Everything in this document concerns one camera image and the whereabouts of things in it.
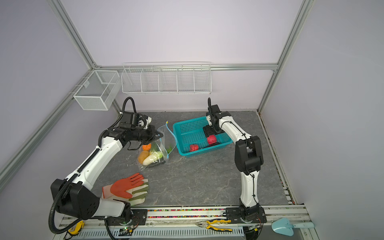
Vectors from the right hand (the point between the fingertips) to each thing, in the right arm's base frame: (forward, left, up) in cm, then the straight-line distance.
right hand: (213, 132), depth 96 cm
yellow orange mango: (-14, +44, -4) cm, 46 cm away
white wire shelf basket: (+32, +31, +20) cm, 49 cm away
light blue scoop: (-49, -31, -9) cm, 59 cm away
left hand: (-13, +27, +15) cm, 34 cm away
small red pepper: (-10, +12, -2) cm, 16 cm away
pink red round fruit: (-3, +1, -3) cm, 5 cm away
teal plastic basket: (+7, +15, -8) cm, 18 cm away
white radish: (-17, +36, -1) cm, 40 cm away
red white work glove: (-33, +46, -8) cm, 57 cm away
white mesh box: (+22, +77, +17) cm, 82 cm away
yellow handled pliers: (-49, +6, -8) cm, 50 cm away
